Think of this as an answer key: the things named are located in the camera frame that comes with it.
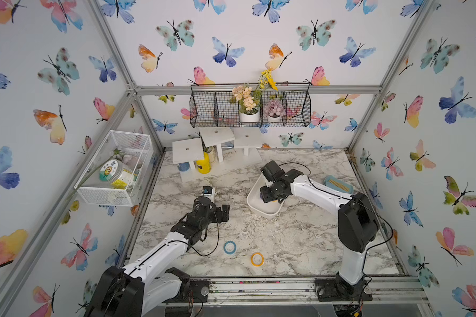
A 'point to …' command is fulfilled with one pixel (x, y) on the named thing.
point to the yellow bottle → (203, 166)
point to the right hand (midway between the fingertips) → (268, 193)
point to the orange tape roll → (262, 261)
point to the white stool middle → (217, 136)
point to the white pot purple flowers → (274, 111)
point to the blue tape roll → (233, 243)
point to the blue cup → (184, 166)
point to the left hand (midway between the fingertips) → (221, 203)
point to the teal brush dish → (338, 184)
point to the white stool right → (247, 137)
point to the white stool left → (188, 150)
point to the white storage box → (269, 209)
